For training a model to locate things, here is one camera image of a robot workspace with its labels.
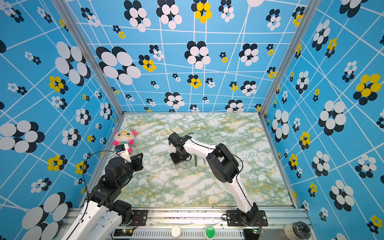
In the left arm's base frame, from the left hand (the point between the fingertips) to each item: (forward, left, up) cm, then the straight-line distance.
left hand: (143, 153), depth 76 cm
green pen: (+8, -27, -20) cm, 35 cm away
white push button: (-32, -19, -11) cm, 39 cm away
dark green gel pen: (+1, +3, +4) cm, 5 cm away
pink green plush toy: (+19, +19, -12) cm, 29 cm away
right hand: (+5, -15, -20) cm, 25 cm away
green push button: (-32, -33, -9) cm, 47 cm away
